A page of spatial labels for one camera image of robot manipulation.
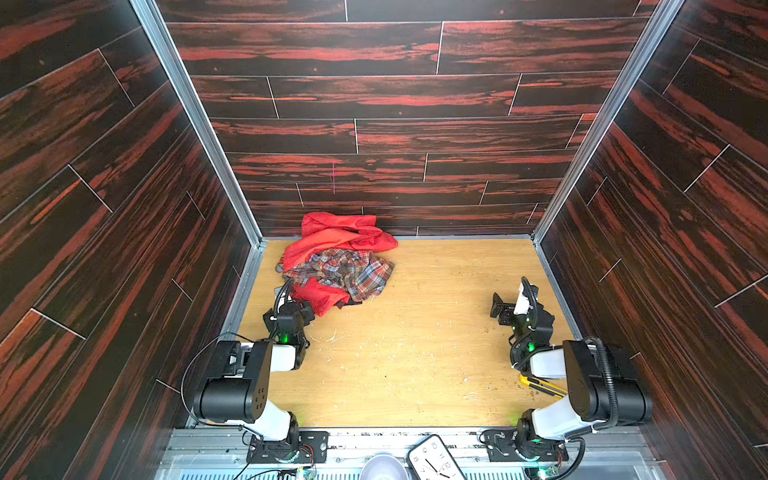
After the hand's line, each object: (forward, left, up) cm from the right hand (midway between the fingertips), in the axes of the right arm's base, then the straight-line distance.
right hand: (518, 295), depth 91 cm
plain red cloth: (+20, +62, +7) cm, 66 cm away
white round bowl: (-45, +40, -5) cm, 61 cm away
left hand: (-4, +72, -3) cm, 72 cm away
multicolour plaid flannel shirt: (+8, +50, -1) cm, 50 cm away
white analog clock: (-43, +29, -6) cm, 52 cm away
